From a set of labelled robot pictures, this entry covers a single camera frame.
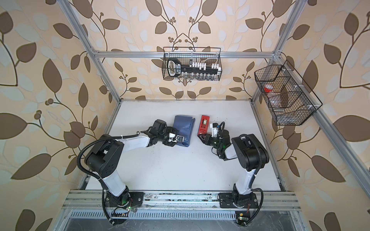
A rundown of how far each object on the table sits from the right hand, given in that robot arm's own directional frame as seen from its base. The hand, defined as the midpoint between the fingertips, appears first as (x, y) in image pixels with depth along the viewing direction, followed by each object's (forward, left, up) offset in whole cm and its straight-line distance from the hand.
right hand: (199, 136), depth 94 cm
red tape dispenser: (+8, -3, +1) cm, 9 cm away
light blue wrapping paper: (+7, +9, +3) cm, 12 cm away
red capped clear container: (+12, -39, +29) cm, 50 cm away
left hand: (+3, +17, +3) cm, 17 cm away
